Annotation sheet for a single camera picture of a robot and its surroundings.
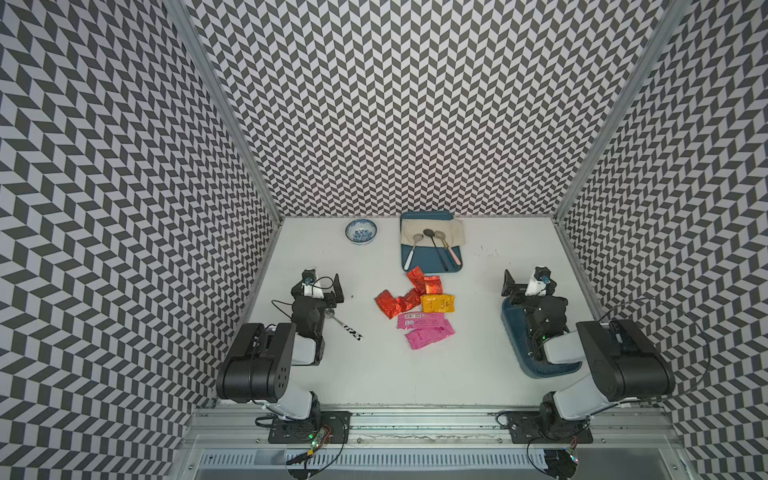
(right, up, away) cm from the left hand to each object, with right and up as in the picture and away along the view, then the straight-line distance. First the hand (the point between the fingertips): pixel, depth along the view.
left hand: (322, 277), depth 91 cm
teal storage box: (+57, -14, -9) cm, 59 cm away
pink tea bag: (+29, -13, -2) cm, 31 cm away
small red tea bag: (+27, -8, +3) cm, 28 cm away
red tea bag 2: (+35, -3, +5) cm, 35 cm away
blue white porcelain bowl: (+9, +15, +23) cm, 29 cm away
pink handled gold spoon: (+40, +14, +24) cm, 49 cm away
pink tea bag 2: (+32, -17, -5) cm, 36 cm away
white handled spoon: (+30, +13, +20) cm, 38 cm away
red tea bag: (+30, -2, +8) cm, 31 cm away
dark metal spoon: (+36, +14, +25) cm, 46 cm away
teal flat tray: (+34, +5, +15) cm, 37 cm away
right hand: (+61, +1, -2) cm, 61 cm away
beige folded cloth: (+45, +16, +22) cm, 52 cm away
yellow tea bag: (+36, -8, +1) cm, 37 cm away
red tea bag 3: (+21, -9, +3) cm, 23 cm away
